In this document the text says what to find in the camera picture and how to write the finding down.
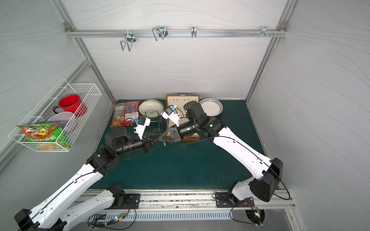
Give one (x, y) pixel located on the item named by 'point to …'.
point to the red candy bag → (125, 113)
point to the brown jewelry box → (178, 100)
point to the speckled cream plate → (151, 108)
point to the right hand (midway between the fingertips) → (159, 139)
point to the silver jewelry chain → (165, 144)
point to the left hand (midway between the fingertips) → (162, 137)
